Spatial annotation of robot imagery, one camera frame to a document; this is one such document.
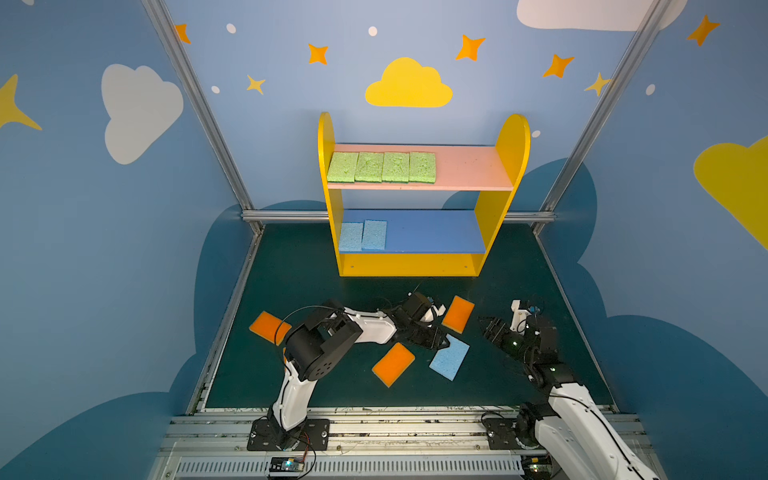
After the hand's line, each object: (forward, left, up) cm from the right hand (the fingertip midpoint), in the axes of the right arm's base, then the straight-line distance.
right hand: (487, 319), depth 84 cm
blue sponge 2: (+27, +34, +5) cm, 44 cm away
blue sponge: (+26, +42, +5) cm, 50 cm away
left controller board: (-36, +51, -10) cm, 64 cm away
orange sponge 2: (+7, +5, -11) cm, 15 cm away
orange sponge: (-11, +26, -9) cm, 30 cm away
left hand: (-4, +10, -9) cm, 14 cm away
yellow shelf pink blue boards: (+27, +14, +3) cm, 30 cm away
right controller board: (-33, -10, -12) cm, 36 cm away
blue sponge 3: (-9, +10, -9) cm, 17 cm away
